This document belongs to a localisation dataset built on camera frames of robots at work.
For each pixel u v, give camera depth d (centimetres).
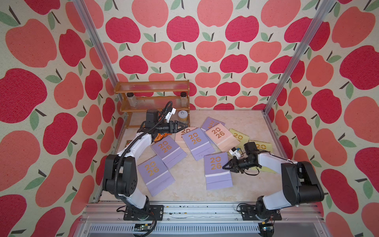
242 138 102
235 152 86
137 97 114
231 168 80
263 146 98
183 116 111
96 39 81
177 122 75
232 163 80
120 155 48
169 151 96
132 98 98
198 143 99
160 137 102
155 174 88
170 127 74
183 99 98
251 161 70
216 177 86
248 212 73
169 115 77
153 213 73
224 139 101
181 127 82
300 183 45
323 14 71
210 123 113
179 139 102
